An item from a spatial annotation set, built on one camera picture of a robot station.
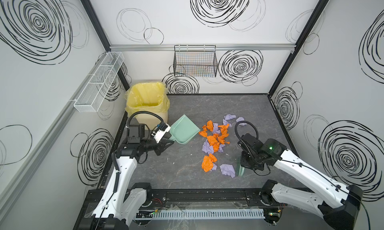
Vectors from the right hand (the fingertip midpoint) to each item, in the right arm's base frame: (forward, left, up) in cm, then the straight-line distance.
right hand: (239, 167), depth 72 cm
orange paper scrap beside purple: (+20, +12, -11) cm, 26 cm away
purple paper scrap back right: (+39, -2, -10) cm, 40 cm away
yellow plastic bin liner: (+43, +54, +5) cm, 69 cm away
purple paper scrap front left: (+15, +15, -11) cm, 24 cm away
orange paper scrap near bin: (+31, +12, -11) cm, 35 cm away
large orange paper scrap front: (+5, +15, -11) cm, 19 cm away
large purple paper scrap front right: (+2, +3, -11) cm, 12 cm away
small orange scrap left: (+25, +17, -10) cm, 32 cm away
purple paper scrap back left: (+27, +9, -9) cm, 30 cm away
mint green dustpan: (+17, +28, +6) cm, 34 cm away
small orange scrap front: (+9, +12, -11) cm, 18 cm away
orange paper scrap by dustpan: (+19, +5, -9) cm, 22 cm away
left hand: (+11, +34, +6) cm, 36 cm away
